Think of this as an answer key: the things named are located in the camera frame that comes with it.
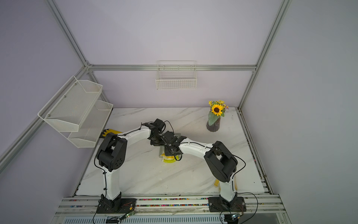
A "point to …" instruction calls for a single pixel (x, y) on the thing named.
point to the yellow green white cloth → (169, 159)
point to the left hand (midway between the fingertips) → (163, 145)
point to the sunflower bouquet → (218, 108)
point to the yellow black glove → (105, 132)
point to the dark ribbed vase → (215, 126)
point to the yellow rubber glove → (216, 183)
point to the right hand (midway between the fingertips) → (170, 153)
